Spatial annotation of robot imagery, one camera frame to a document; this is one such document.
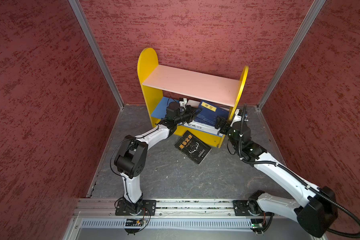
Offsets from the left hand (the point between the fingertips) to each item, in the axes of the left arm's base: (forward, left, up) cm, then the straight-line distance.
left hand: (203, 111), depth 83 cm
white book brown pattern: (+12, +5, -5) cm, 14 cm away
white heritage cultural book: (-5, -1, -8) cm, 10 cm away
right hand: (-7, -9, 0) cm, 12 cm away
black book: (-10, +5, -24) cm, 26 cm away
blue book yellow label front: (+1, -4, -2) cm, 5 cm away
